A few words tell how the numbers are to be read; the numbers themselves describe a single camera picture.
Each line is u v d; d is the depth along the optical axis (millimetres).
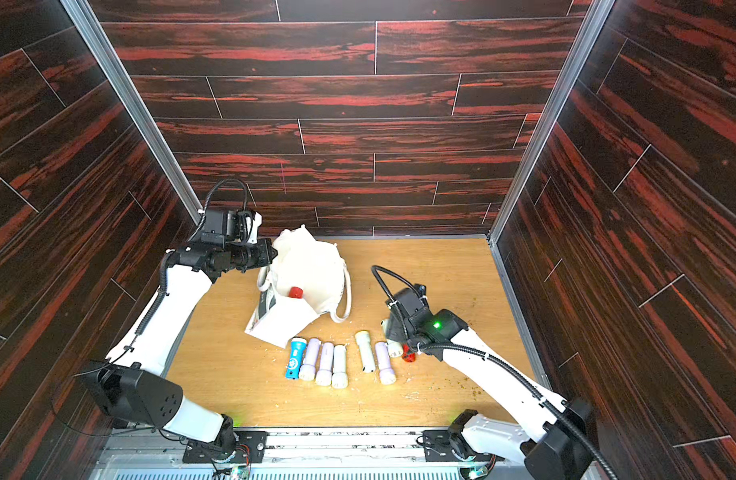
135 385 403
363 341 899
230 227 596
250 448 729
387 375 838
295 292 979
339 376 822
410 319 566
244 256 639
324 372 834
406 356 863
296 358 862
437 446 736
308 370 841
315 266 879
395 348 879
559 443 382
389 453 736
